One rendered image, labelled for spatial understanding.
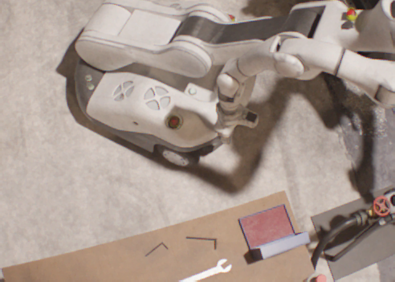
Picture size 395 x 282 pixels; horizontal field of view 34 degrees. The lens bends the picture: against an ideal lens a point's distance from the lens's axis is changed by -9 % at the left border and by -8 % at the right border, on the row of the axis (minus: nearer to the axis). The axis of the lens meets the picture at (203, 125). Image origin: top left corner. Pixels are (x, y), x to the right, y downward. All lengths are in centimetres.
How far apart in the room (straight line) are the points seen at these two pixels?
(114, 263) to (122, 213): 56
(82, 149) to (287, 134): 83
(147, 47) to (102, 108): 30
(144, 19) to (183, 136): 44
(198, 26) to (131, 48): 26
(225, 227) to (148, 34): 74
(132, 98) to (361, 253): 111
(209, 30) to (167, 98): 30
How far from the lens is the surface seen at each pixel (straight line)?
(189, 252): 216
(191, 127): 243
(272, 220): 222
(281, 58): 177
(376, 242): 283
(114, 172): 272
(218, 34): 232
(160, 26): 249
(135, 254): 214
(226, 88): 201
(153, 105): 244
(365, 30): 193
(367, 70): 173
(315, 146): 288
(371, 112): 304
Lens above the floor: 255
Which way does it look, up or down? 65 degrees down
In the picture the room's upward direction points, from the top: 17 degrees clockwise
